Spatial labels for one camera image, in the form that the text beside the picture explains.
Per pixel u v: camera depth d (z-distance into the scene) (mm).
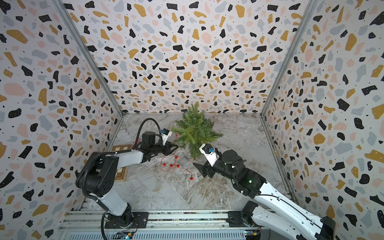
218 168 593
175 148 900
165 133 837
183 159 953
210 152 566
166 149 833
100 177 479
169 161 953
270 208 479
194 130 745
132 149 645
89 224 737
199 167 596
